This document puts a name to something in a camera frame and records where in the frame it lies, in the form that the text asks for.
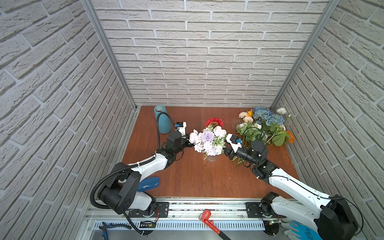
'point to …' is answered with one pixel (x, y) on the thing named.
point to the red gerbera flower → (215, 122)
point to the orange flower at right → (292, 138)
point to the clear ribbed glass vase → (212, 158)
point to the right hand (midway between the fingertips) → (221, 140)
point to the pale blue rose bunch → (262, 113)
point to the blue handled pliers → (105, 226)
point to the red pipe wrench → (205, 216)
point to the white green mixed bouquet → (259, 123)
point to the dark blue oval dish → (148, 183)
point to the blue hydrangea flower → (275, 118)
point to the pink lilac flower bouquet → (210, 141)
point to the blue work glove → (297, 231)
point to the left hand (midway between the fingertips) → (198, 132)
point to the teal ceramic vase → (165, 123)
